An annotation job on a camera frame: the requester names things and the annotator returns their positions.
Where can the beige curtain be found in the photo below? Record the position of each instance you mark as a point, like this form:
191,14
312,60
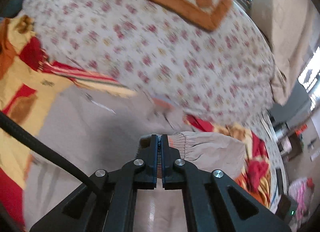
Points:
287,24

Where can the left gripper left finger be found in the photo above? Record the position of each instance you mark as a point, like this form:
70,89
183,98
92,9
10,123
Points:
105,201

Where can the pink clothes pile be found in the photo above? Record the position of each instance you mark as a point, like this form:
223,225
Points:
301,190

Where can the grey sweatpants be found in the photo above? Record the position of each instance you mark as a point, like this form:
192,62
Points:
96,130

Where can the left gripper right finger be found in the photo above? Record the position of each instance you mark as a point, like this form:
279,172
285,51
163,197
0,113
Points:
212,200

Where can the red orange patterned blanket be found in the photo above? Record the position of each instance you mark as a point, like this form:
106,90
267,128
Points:
27,96

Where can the floral bed sheet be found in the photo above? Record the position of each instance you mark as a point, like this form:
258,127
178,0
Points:
223,76

